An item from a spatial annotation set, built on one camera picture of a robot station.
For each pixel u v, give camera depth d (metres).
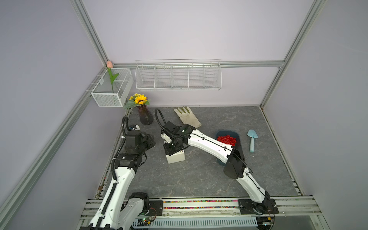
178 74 0.99
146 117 1.05
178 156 0.83
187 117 1.14
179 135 0.60
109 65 0.89
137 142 0.59
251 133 1.02
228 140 0.99
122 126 0.55
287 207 0.75
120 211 0.44
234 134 0.96
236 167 0.52
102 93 0.78
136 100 0.91
